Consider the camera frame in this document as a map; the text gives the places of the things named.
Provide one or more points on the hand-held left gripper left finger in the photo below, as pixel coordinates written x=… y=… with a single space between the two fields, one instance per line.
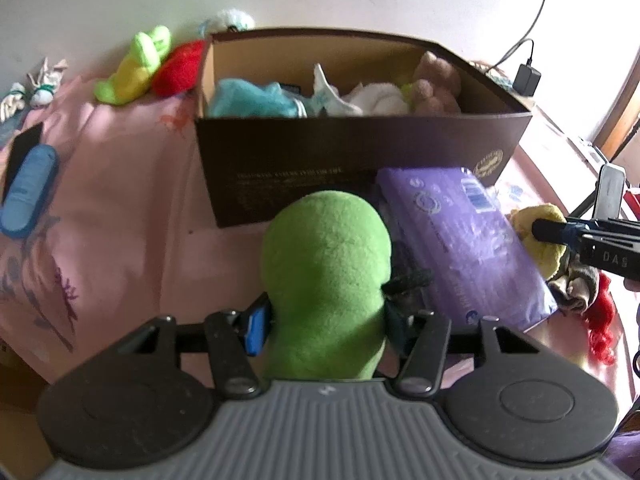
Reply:
x=257 y=330

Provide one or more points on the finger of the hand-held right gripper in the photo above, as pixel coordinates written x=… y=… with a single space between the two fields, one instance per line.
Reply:
x=550 y=230

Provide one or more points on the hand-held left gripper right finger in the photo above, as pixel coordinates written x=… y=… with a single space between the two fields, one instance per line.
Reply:
x=400 y=327

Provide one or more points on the yellow plush doll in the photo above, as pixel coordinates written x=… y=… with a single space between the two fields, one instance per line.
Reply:
x=547 y=260

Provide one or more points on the grey blue plush cloth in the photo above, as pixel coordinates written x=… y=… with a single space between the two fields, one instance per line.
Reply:
x=575 y=285

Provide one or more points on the red fuzzy toy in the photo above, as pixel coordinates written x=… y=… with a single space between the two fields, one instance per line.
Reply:
x=602 y=330

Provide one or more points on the green bug plush toy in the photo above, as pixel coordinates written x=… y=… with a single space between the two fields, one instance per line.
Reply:
x=325 y=270

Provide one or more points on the brown cardboard box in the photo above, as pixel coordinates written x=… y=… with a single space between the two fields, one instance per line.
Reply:
x=350 y=160

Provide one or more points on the brown plush toy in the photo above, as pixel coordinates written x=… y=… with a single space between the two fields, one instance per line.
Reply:
x=435 y=85

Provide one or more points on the lime green cloth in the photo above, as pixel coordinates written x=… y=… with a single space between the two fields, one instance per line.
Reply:
x=407 y=92

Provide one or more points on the teal cloth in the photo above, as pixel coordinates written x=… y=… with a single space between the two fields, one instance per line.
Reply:
x=250 y=97

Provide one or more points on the white patterned cloth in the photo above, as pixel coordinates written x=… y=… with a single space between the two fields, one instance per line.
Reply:
x=325 y=92

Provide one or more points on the red box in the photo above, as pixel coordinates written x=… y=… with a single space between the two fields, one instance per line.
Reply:
x=632 y=205

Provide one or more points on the purple tissue pack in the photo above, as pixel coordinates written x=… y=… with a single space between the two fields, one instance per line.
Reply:
x=465 y=245

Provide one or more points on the black charger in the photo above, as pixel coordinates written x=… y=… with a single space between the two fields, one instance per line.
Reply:
x=527 y=78

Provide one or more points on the cardboard carton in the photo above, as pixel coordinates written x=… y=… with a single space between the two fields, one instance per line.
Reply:
x=17 y=410

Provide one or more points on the blue case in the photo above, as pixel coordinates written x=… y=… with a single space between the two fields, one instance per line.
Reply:
x=27 y=190

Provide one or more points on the red plush toy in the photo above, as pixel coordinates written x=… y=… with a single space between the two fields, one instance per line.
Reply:
x=180 y=67

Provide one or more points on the green frog plush toy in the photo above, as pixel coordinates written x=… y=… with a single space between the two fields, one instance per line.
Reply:
x=135 y=65

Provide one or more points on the black phone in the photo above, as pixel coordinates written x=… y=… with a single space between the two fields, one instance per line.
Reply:
x=25 y=142

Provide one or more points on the white teal pompom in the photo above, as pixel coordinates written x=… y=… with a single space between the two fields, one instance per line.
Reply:
x=232 y=17

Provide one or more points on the white sock bundle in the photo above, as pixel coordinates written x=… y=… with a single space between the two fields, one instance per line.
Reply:
x=12 y=102
x=45 y=85

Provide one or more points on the wooden door frame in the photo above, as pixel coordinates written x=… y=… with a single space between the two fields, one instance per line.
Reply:
x=617 y=110

